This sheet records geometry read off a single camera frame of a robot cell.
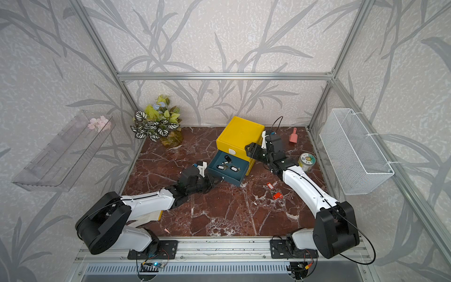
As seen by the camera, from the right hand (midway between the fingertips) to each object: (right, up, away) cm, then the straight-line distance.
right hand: (248, 148), depth 84 cm
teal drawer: (-10, -11, +8) cm, 17 cm away
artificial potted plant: (-46, +13, +7) cm, 48 cm away
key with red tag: (+12, -21, +10) cm, 26 cm away
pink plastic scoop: (+31, +6, +28) cm, 43 cm away
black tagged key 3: (-7, -11, +7) cm, 15 cm away
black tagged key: (-10, -7, +10) cm, 16 cm away
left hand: (-12, -15, -1) cm, 19 cm away
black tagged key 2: (-13, -11, +8) cm, 19 cm away
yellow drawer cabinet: (-5, +6, +4) cm, 9 cm away
